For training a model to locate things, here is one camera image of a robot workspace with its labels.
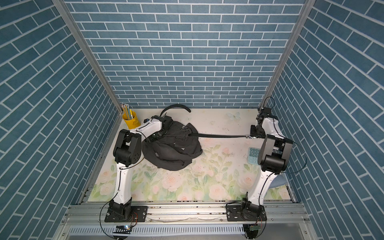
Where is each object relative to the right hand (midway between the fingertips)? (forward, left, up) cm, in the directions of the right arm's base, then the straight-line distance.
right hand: (259, 135), depth 97 cm
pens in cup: (+7, +90, +7) cm, 91 cm away
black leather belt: (+2, +37, -6) cm, 38 cm away
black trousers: (-16, +53, 0) cm, 55 cm away
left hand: (-7, +70, -3) cm, 70 cm away
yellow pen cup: (+2, +87, +1) cm, 87 cm away
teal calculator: (-12, +5, -5) cm, 14 cm away
